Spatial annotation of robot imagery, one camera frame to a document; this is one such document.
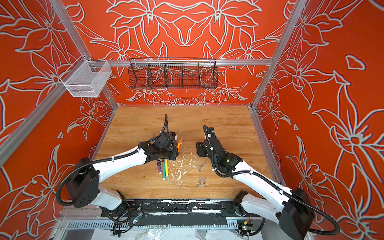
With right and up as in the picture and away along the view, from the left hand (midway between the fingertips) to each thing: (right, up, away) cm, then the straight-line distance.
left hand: (178, 152), depth 84 cm
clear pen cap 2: (+12, -10, +2) cm, 16 cm away
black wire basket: (-5, +51, +16) cm, 53 cm away
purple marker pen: (-12, -8, +4) cm, 15 cm away
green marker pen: (-9, -11, +2) cm, 14 cm away
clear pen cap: (+15, -8, +4) cm, 17 cm away
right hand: (+11, +6, -5) cm, 14 cm away
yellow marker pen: (-7, -10, +2) cm, 12 cm away
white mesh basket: (-59, +45, +8) cm, 75 cm away
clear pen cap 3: (+13, -15, -2) cm, 20 cm away
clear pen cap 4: (+12, -17, -4) cm, 22 cm away
